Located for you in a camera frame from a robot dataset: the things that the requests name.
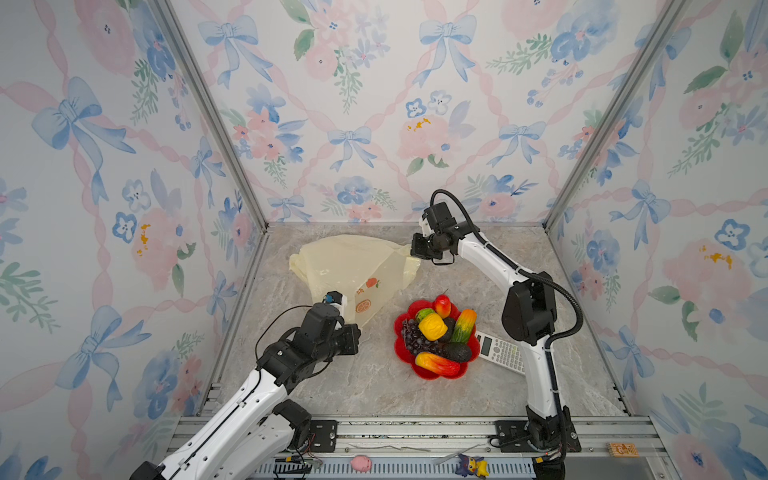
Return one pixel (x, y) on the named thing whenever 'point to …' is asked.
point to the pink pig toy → (361, 463)
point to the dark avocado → (457, 351)
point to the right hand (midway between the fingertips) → (410, 248)
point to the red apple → (443, 305)
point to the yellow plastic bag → (368, 273)
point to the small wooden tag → (623, 450)
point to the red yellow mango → (438, 364)
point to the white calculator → (501, 351)
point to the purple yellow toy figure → (472, 465)
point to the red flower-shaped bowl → (403, 354)
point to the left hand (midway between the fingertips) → (363, 330)
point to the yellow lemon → (432, 327)
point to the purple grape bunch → (416, 342)
